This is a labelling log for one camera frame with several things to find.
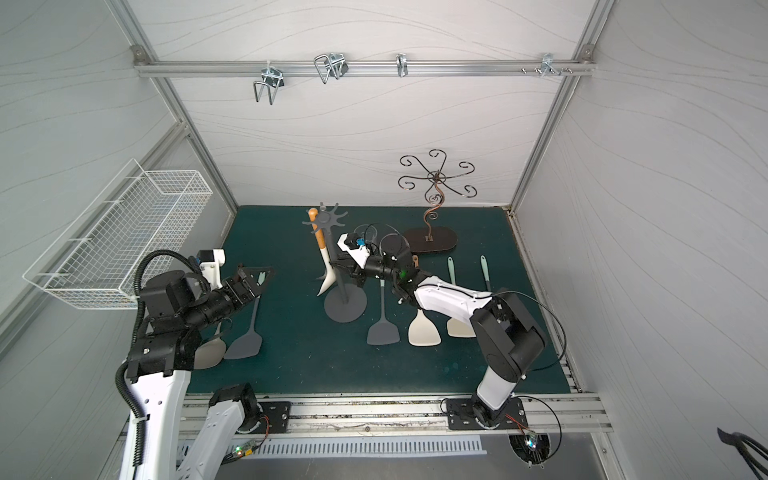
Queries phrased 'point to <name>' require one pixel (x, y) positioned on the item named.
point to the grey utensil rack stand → (344, 303)
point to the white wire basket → (106, 252)
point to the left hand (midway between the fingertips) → (266, 278)
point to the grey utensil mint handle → (382, 332)
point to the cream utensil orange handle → (328, 270)
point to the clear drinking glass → (366, 231)
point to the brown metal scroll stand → (442, 239)
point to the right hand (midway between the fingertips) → (334, 254)
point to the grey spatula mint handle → (486, 271)
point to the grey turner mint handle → (251, 344)
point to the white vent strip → (406, 446)
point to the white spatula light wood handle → (424, 331)
